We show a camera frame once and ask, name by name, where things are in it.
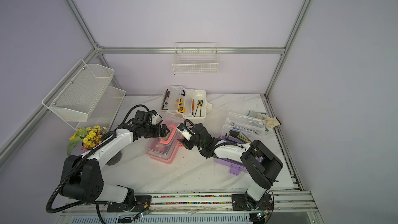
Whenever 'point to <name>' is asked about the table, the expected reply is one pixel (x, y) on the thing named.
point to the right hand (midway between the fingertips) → (184, 135)
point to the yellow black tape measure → (181, 109)
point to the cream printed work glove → (270, 122)
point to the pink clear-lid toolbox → (164, 149)
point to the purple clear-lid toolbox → (239, 128)
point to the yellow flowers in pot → (86, 139)
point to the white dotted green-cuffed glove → (252, 116)
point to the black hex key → (184, 93)
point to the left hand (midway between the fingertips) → (162, 134)
